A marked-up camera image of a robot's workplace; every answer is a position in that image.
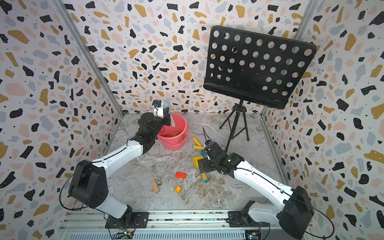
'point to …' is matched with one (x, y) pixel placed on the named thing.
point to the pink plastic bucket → (174, 138)
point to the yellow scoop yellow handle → (196, 164)
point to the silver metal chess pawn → (159, 183)
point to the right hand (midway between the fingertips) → (205, 163)
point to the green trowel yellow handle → (176, 133)
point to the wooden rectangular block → (155, 186)
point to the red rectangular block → (180, 175)
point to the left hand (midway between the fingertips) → (168, 107)
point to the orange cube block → (178, 189)
